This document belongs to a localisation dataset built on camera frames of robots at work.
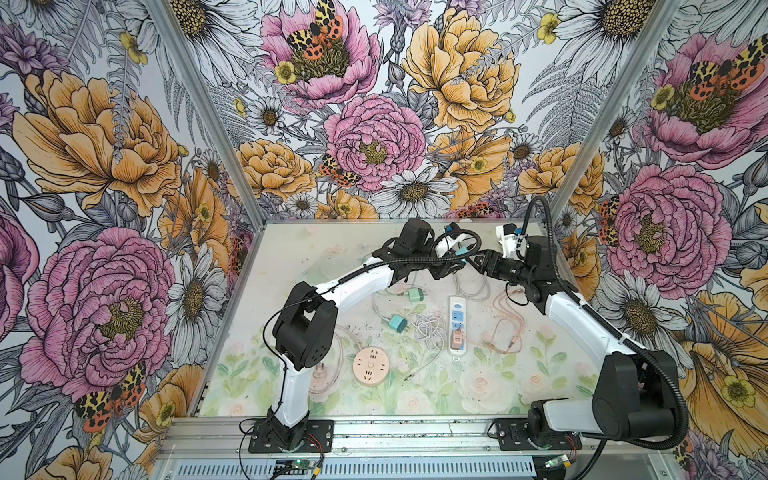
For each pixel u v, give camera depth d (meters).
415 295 0.99
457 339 0.83
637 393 0.42
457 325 0.92
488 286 1.02
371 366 0.83
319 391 0.81
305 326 0.51
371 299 1.01
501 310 0.97
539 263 0.65
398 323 0.92
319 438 0.74
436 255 0.77
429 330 0.90
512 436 0.74
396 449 0.73
